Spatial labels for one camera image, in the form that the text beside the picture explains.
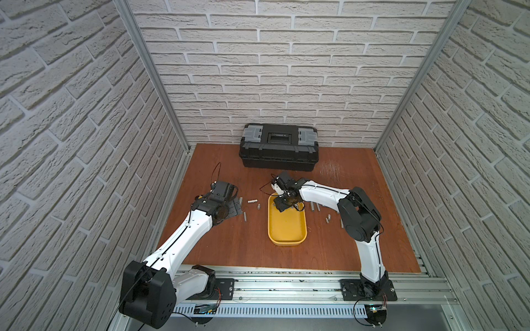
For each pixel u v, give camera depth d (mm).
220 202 598
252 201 976
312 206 656
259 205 949
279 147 979
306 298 727
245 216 922
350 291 738
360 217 532
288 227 873
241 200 967
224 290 736
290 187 727
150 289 386
